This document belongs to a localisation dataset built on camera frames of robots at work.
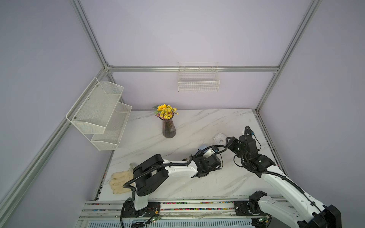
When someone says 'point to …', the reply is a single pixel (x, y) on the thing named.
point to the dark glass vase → (168, 128)
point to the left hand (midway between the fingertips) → (200, 153)
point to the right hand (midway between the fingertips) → (228, 141)
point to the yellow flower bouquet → (164, 111)
